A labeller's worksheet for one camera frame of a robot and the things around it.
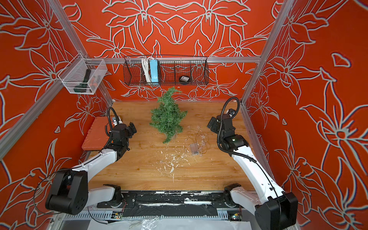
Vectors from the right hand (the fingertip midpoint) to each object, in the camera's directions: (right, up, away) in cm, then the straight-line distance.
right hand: (214, 121), depth 78 cm
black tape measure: (-17, +28, +17) cm, 37 cm away
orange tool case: (-74, -10, +15) cm, 76 cm away
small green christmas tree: (-26, +2, -4) cm, 26 cm away
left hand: (-55, -2, +9) cm, 55 cm away
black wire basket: (-30, +36, +22) cm, 52 cm away
